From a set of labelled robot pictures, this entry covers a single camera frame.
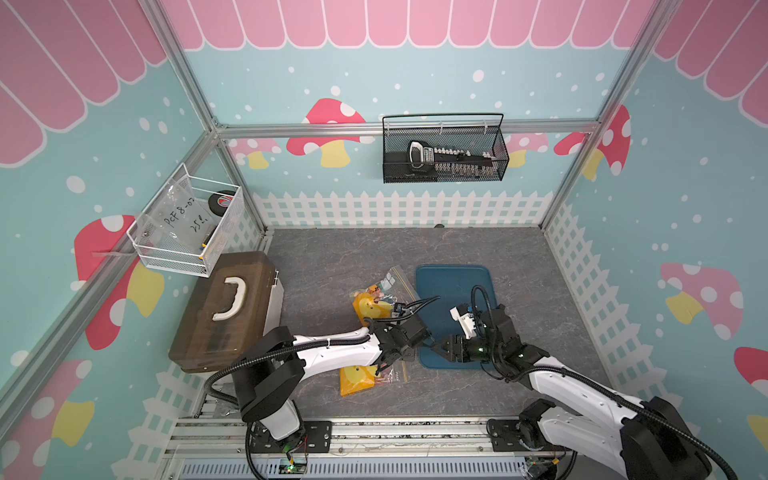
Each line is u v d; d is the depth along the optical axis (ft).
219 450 2.40
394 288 3.17
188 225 2.30
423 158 2.89
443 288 3.37
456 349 2.38
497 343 2.12
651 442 1.33
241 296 2.51
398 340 2.13
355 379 2.67
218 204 2.64
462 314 2.49
